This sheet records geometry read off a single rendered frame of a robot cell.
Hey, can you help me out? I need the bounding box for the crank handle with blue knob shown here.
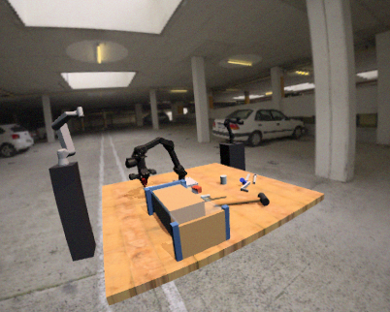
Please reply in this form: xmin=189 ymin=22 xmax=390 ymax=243
xmin=240 ymin=177 xmax=251 ymax=192

